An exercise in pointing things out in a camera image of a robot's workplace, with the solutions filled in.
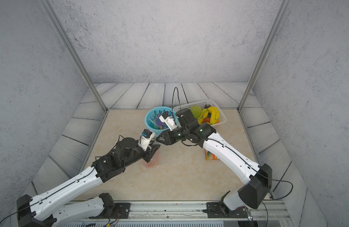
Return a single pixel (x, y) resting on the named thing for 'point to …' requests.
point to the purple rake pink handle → (159, 122)
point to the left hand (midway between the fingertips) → (159, 144)
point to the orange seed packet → (210, 156)
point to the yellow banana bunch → (214, 115)
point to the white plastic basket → (202, 103)
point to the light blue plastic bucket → (154, 125)
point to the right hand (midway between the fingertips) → (158, 140)
